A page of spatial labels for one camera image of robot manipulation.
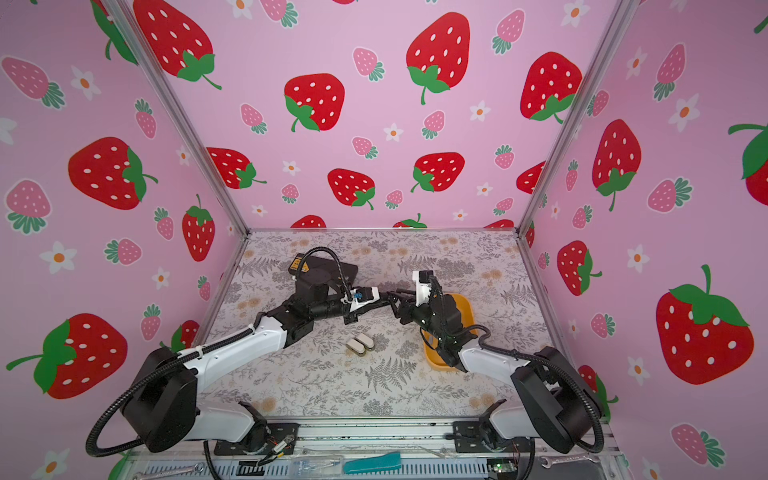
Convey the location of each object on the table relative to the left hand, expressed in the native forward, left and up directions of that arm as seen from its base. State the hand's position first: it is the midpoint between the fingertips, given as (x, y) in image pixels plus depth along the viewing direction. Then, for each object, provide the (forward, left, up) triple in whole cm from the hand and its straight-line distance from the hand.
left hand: (377, 293), depth 78 cm
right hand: (+1, -3, -2) cm, 4 cm away
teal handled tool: (-36, -4, -19) cm, 41 cm away
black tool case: (+22, +23, -19) cm, 37 cm away
